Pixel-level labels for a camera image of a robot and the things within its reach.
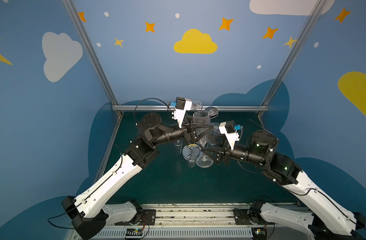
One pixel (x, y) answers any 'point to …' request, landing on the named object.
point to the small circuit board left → (134, 232)
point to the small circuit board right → (259, 233)
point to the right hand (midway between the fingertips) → (208, 141)
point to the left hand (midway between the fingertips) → (207, 120)
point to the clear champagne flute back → (196, 104)
